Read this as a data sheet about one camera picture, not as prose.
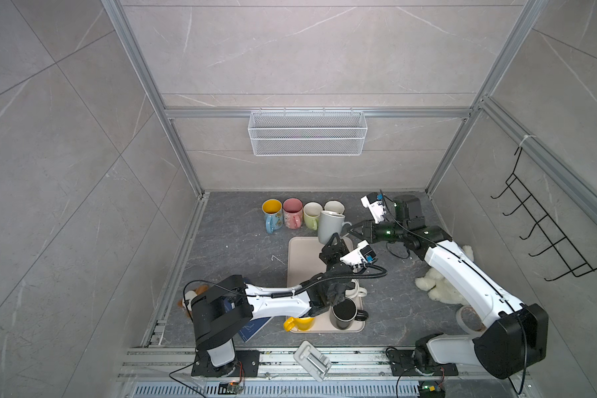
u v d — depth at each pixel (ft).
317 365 2.34
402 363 2.39
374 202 2.28
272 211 3.32
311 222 3.19
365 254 2.12
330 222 2.50
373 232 2.19
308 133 3.30
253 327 2.62
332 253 2.19
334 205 3.31
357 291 2.66
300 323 2.48
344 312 2.45
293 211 3.24
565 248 2.02
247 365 2.40
